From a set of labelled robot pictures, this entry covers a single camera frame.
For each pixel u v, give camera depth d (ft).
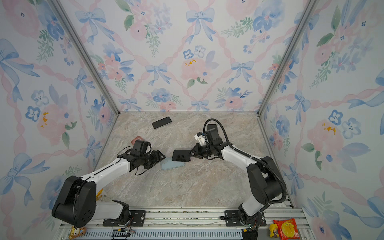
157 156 2.62
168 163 3.05
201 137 2.69
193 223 2.40
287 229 2.30
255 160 1.61
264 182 1.48
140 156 2.26
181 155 3.40
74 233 2.21
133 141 3.39
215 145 2.30
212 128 3.60
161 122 3.74
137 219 2.42
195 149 2.57
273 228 2.27
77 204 1.38
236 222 2.40
